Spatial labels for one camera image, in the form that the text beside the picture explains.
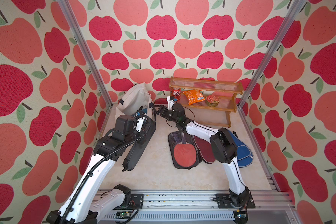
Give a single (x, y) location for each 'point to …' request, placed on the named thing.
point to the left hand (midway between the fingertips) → (145, 131)
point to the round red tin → (212, 100)
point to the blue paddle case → (245, 155)
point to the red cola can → (176, 92)
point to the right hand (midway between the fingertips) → (155, 109)
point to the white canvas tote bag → (136, 98)
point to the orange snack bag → (193, 96)
